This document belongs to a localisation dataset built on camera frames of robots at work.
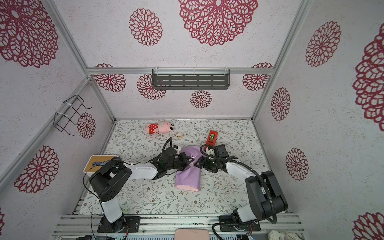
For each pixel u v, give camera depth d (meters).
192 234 0.70
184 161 0.79
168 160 0.72
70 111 0.79
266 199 0.40
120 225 0.67
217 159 0.70
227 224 0.75
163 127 1.06
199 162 0.81
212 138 1.01
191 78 0.94
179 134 1.10
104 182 0.49
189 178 0.81
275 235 0.69
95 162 0.92
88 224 0.75
